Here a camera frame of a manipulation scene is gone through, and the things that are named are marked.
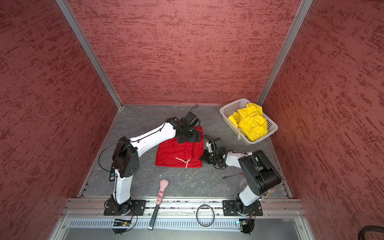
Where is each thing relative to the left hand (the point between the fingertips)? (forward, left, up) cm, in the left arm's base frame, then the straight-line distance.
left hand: (193, 141), depth 87 cm
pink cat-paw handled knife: (-21, +16, -10) cm, 29 cm away
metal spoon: (-17, -18, -12) cm, 28 cm away
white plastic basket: (+11, -27, -1) cm, 29 cm away
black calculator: (-18, +46, -10) cm, 50 cm away
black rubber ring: (-37, -11, -10) cm, 39 cm away
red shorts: (-6, +4, -6) cm, 9 cm away
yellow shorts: (+16, -38, +1) cm, 41 cm away
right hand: (-8, -3, -11) cm, 14 cm away
